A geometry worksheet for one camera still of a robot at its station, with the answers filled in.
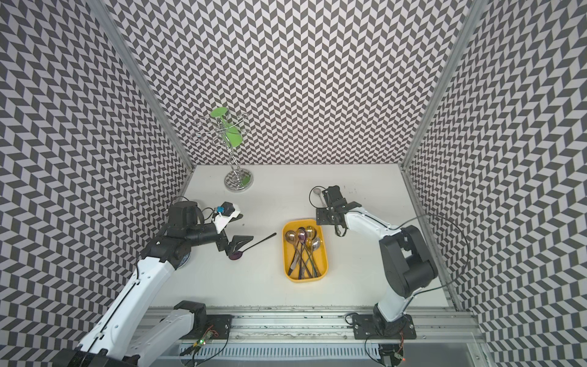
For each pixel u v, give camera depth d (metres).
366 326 0.74
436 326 0.75
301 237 0.91
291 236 0.91
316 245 0.89
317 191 1.09
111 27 0.74
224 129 0.91
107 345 0.38
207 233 0.62
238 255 0.87
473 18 0.68
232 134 0.96
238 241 0.63
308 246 0.90
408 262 0.46
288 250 0.88
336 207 0.68
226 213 0.61
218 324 0.72
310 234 0.92
